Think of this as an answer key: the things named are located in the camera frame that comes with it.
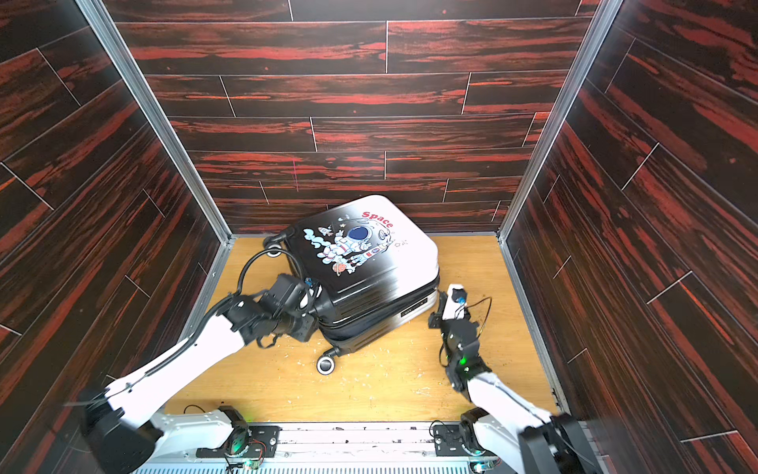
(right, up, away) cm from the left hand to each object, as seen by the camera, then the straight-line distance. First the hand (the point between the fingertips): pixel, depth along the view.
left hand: (311, 319), depth 78 cm
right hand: (+39, +6, +5) cm, 39 cm away
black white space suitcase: (+16, +15, 0) cm, 22 cm away
